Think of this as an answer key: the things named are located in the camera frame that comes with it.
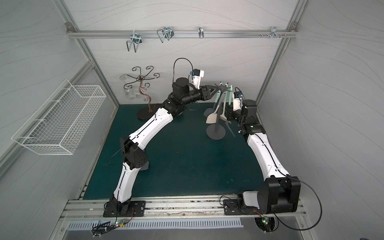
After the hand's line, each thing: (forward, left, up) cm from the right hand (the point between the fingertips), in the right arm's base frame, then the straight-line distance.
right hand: (230, 104), depth 79 cm
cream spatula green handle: (+2, +2, -12) cm, 13 cm away
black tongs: (+2, -1, -19) cm, 19 cm away
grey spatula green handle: (+7, +11, -14) cm, 19 cm away
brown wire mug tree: (+17, +59, -28) cm, 68 cm away
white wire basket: (-20, +82, +3) cm, 84 cm away
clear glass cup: (+15, +64, -8) cm, 66 cm away
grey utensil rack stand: (+2, +4, -30) cm, 30 cm away
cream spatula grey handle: (+2, +9, -16) cm, 18 cm away
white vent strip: (-53, +36, -30) cm, 70 cm away
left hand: (-1, +8, +11) cm, 14 cm away
